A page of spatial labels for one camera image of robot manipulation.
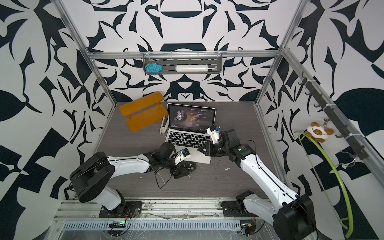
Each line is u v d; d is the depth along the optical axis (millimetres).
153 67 912
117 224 731
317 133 598
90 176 449
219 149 651
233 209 722
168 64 995
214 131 713
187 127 1050
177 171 760
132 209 745
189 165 852
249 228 713
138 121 1088
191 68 897
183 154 756
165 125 1082
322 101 592
